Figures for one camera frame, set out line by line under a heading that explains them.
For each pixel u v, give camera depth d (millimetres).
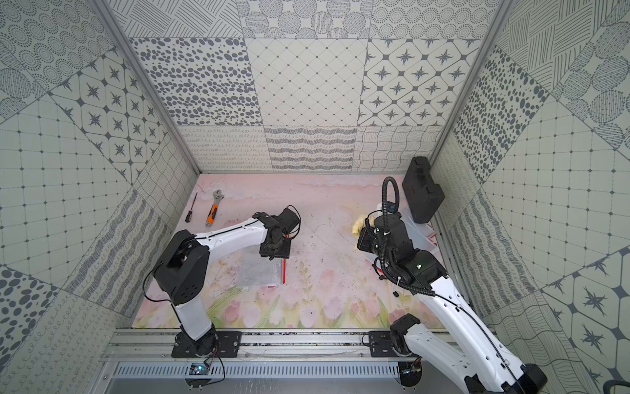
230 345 732
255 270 903
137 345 756
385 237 505
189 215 1041
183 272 484
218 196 1108
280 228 687
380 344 733
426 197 897
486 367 384
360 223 700
